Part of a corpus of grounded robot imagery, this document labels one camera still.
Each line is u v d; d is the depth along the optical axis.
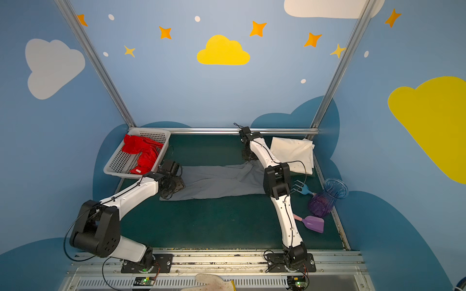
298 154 1.04
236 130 1.38
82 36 0.75
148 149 1.02
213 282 0.70
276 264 0.75
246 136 0.80
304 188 0.96
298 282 0.72
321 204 0.88
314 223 0.86
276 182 0.65
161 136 1.15
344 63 0.85
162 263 0.75
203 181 0.98
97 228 0.43
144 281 0.71
